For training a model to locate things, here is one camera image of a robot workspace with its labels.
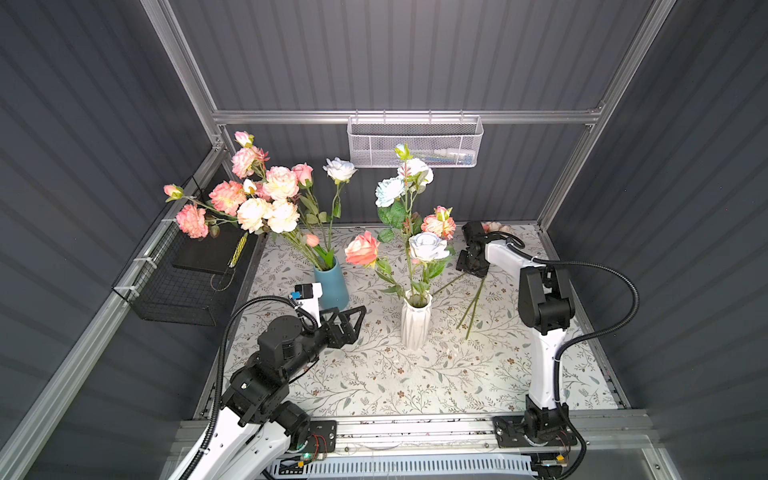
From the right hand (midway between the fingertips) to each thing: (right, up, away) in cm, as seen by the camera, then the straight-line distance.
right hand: (469, 269), depth 105 cm
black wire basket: (-79, 0, -34) cm, 86 cm away
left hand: (-36, -7, -38) cm, 53 cm away
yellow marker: (-68, +6, -29) cm, 74 cm away
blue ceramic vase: (-45, -6, -18) cm, 49 cm away
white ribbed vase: (-22, -11, -32) cm, 40 cm away
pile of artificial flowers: (-2, -13, -9) cm, 16 cm away
